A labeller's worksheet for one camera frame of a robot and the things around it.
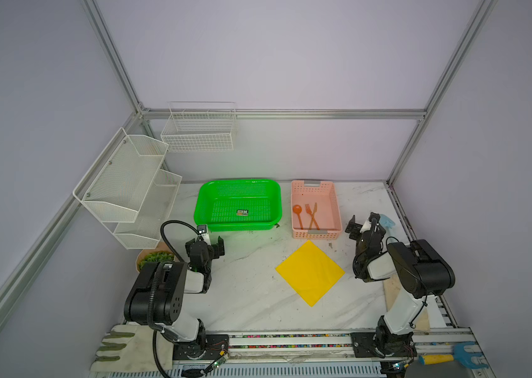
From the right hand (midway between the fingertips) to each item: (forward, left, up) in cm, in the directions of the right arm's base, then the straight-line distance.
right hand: (365, 217), depth 93 cm
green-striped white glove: (-45, +82, -9) cm, 94 cm away
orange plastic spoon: (+13, +26, -10) cm, 31 cm away
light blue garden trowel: (+5, -13, -10) cm, 17 cm away
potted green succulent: (-18, +80, +2) cm, 82 cm away
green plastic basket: (+14, +54, -9) cm, 57 cm away
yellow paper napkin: (-18, +22, -12) cm, 31 cm away
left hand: (-7, +65, -5) cm, 65 cm away
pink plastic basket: (+9, +12, -11) cm, 19 cm away
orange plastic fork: (+11, +21, -10) cm, 25 cm away
